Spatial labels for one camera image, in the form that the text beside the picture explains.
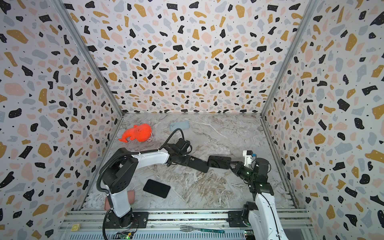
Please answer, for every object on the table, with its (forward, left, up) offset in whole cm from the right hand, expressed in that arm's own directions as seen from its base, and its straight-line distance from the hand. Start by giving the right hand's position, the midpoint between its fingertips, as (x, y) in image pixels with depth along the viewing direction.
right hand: (225, 161), depth 79 cm
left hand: (+7, +21, -12) cm, 25 cm away
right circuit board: (-30, -10, -15) cm, 35 cm away
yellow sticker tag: (-29, +71, -11) cm, 78 cm away
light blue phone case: (+39, +28, -17) cm, 51 cm away
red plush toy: (+24, +55, -9) cm, 60 cm away
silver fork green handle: (-29, +17, -13) cm, 36 cm away
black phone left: (-10, +38, -14) cm, 42 cm away
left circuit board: (-32, +49, -14) cm, 60 cm away
